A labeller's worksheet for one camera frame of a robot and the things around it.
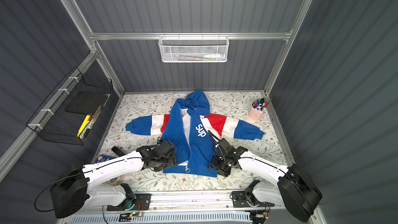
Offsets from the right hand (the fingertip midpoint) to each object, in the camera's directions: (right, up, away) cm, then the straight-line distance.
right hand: (212, 169), depth 81 cm
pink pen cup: (+30, +32, +15) cm, 46 cm away
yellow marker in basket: (-61, +25, -9) cm, 66 cm away
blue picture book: (-61, +5, +4) cm, 61 cm away
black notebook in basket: (-63, +35, -6) cm, 72 cm away
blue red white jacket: (-11, +18, +18) cm, 28 cm away
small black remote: (-53, +7, +6) cm, 54 cm away
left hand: (-21, +2, 0) cm, 21 cm away
